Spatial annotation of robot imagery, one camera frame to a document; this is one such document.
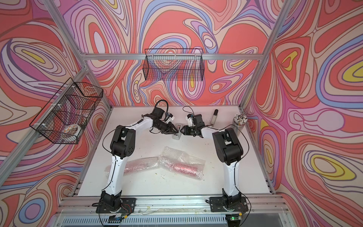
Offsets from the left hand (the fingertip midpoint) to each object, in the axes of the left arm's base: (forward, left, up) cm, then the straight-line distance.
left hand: (178, 132), depth 98 cm
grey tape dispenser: (-1, 0, -2) cm, 2 cm away
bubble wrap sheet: (-24, +24, +1) cm, 34 cm away
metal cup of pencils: (0, -39, +13) cm, 41 cm away
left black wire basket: (-10, +59, +25) cm, 65 cm away
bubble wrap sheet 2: (-20, -1, -4) cm, 20 cm away
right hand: (+2, -4, -3) cm, 5 cm away
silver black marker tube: (+15, -28, 0) cm, 32 cm away
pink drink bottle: (-26, -5, +1) cm, 26 cm away
